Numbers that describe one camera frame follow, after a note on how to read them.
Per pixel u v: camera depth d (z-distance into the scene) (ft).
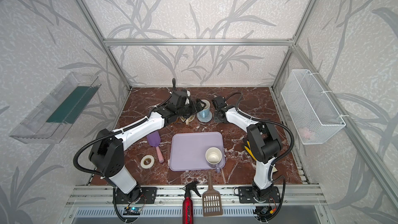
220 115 2.29
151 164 2.73
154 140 2.99
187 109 2.44
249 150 2.84
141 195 2.36
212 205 2.35
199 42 3.16
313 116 1.99
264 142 1.62
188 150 2.86
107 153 1.48
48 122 2.07
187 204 2.26
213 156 2.79
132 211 2.33
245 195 2.42
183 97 2.20
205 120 3.33
